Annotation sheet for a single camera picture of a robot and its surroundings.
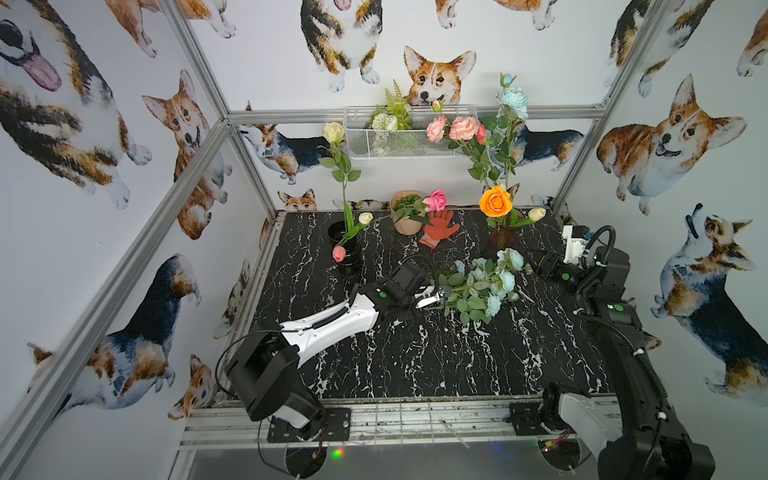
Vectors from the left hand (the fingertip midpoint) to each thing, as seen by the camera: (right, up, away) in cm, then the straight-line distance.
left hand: (419, 289), depth 85 cm
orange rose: (+18, +23, -11) cm, 32 cm away
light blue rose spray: (+16, -2, -3) cm, 16 cm away
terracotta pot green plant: (-6, +28, +27) cm, 39 cm away
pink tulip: (-21, +10, -7) cm, 25 cm away
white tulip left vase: (-15, +20, -3) cm, 25 cm away
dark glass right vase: (+28, +14, +12) cm, 34 cm away
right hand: (+27, +12, -10) cm, 31 cm away
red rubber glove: (+9, +17, +31) cm, 36 cm away
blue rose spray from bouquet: (+22, +5, -3) cm, 23 cm away
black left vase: (-21, +12, +12) cm, 27 cm away
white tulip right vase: (+30, +21, -5) cm, 37 cm away
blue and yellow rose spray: (+19, +3, +8) cm, 21 cm away
